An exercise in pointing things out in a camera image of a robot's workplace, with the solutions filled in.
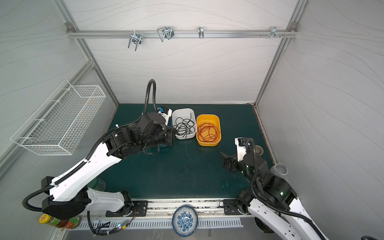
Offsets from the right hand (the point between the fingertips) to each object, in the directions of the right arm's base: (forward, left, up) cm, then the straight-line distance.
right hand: (232, 147), depth 67 cm
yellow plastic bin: (+35, +7, -22) cm, 42 cm away
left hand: (+3, +24, +8) cm, 26 cm away
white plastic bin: (+35, +28, -17) cm, 48 cm away
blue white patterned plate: (-27, +21, -25) cm, 42 cm away
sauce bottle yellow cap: (-31, +73, -5) cm, 79 cm away
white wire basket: (+3, +81, +8) cm, 81 cm away
